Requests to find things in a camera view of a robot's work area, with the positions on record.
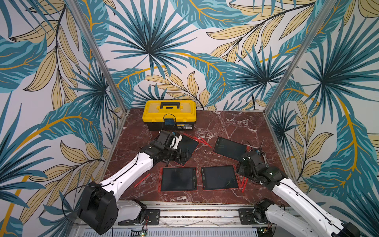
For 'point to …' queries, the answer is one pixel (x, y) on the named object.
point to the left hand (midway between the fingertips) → (184, 157)
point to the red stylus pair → (242, 183)
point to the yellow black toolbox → (169, 115)
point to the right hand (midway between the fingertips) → (241, 167)
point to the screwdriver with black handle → (260, 148)
